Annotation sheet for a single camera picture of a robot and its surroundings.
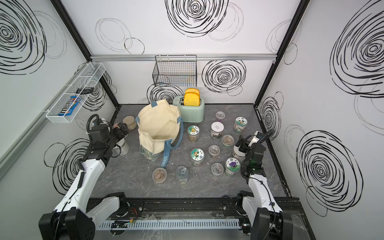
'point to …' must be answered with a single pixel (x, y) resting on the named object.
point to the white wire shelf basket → (88, 77)
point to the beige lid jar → (130, 121)
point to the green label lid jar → (240, 123)
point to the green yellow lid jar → (197, 156)
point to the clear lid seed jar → (214, 151)
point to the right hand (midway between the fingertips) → (250, 138)
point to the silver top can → (182, 174)
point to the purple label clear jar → (220, 116)
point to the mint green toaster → (190, 113)
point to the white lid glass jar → (238, 154)
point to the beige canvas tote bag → (160, 128)
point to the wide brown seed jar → (159, 175)
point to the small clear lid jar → (217, 169)
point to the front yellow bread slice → (191, 99)
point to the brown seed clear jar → (227, 140)
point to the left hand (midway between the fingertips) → (119, 127)
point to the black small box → (85, 90)
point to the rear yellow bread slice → (192, 90)
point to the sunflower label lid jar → (193, 133)
